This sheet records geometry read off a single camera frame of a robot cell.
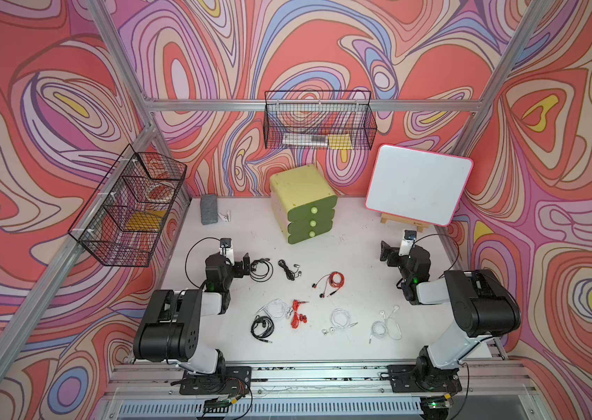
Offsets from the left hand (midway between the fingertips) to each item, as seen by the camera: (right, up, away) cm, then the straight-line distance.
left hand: (236, 253), depth 94 cm
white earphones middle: (+37, -21, -9) cm, 43 cm away
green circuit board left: (+1, -39, -23) cm, 45 cm away
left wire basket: (-28, +11, -20) cm, 36 cm away
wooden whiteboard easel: (+73, +10, +12) cm, 74 cm away
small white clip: (-8, +13, +17) cm, 23 cm away
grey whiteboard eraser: (-17, +18, +21) cm, 33 cm away
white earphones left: (+15, -17, -7) cm, 24 cm away
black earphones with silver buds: (+20, -8, 0) cm, 21 cm away
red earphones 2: (+22, -20, -9) cm, 31 cm away
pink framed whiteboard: (+70, +27, +8) cm, 76 cm away
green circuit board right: (+61, -39, -22) cm, 75 cm away
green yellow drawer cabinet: (+24, +21, -2) cm, 32 cm away
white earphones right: (+49, -23, -10) cm, 55 cm away
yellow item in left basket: (-20, +12, -22) cm, 32 cm away
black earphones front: (+11, -22, -11) cm, 27 cm away
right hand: (+59, +2, +3) cm, 59 cm away
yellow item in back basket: (+37, +40, -3) cm, 55 cm away
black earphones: (+9, -6, +3) cm, 11 cm away
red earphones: (+36, -10, +1) cm, 38 cm away
